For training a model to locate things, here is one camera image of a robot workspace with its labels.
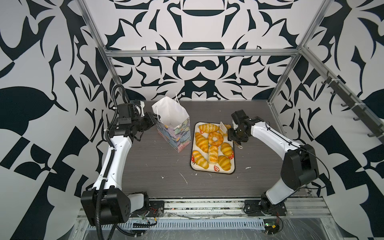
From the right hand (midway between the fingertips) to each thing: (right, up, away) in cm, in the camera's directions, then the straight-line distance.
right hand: (232, 136), depth 89 cm
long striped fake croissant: (-13, +4, +11) cm, 17 cm away
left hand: (-40, +13, -12) cm, 44 cm away
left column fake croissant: (-18, -4, +5) cm, 19 cm away
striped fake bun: (-3, -8, +3) cm, 9 cm away
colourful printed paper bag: (-32, +8, -15) cm, 37 cm away
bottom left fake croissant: (-19, -13, -2) cm, 23 cm away
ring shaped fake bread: (-8, -2, +10) cm, 14 cm away
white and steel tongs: (-4, +4, +3) cm, 7 cm away
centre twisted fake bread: (-11, -11, -1) cm, 16 cm away
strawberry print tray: (-11, -18, -2) cm, 21 cm away
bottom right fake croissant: (-5, -14, -4) cm, 15 cm away
